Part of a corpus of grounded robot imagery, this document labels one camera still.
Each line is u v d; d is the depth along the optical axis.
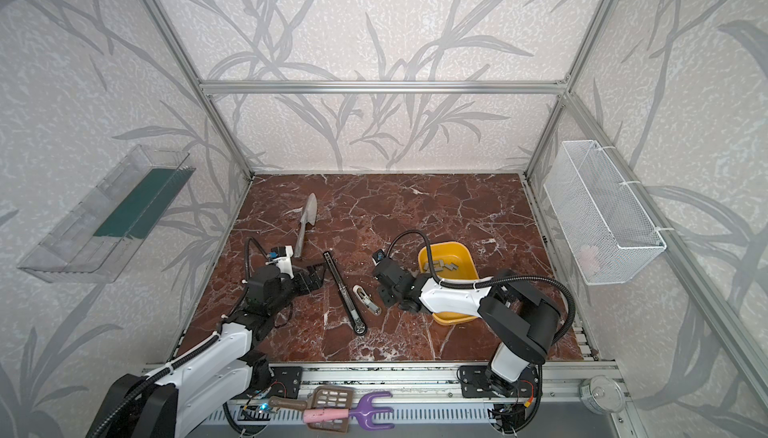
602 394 0.68
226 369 0.55
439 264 0.94
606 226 0.61
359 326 0.82
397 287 0.67
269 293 0.67
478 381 0.74
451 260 0.94
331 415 0.67
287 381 0.73
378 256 0.79
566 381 0.75
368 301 0.86
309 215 1.05
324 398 0.72
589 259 0.73
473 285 0.50
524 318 0.44
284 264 0.77
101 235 0.64
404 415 0.77
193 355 0.49
